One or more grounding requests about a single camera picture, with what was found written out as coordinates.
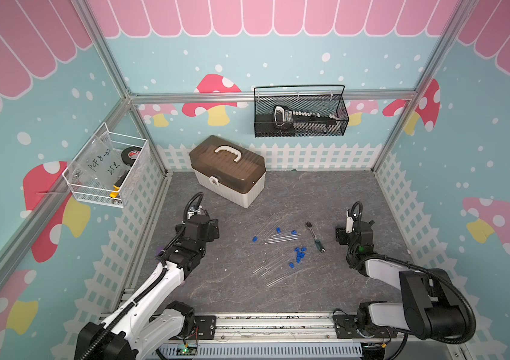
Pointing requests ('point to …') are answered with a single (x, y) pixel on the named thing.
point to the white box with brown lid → (229, 169)
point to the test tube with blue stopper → (265, 226)
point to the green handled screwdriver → (317, 242)
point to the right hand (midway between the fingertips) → (348, 223)
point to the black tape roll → (130, 154)
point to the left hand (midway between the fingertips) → (200, 226)
